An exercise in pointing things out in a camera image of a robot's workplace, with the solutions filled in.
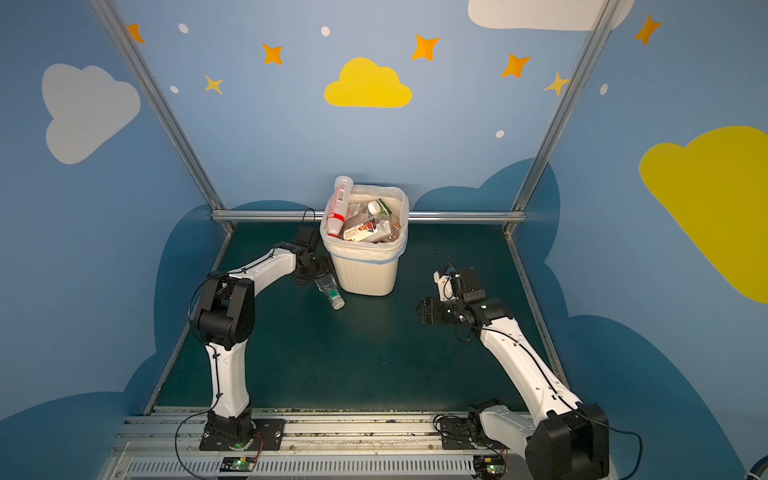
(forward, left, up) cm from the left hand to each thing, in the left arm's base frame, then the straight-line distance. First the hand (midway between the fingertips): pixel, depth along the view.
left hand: (328, 272), depth 102 cm
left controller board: (-54, +15, -5) cm, 57 cm away
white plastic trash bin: (-8, -15, +13) cm, 22 cm away
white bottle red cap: (+10, -7, +29) cm, 31 cm away
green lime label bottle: (+6, -18, +25) cm, 31 cm away
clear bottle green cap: (-5, -1, 0) cm, 5 cm away
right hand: (-19, -33, +10) cm, 40 cm away
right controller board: (-54, -46, -6) cm, 71 cm away
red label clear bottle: (-8, -16, +29) cm, 34 cm away
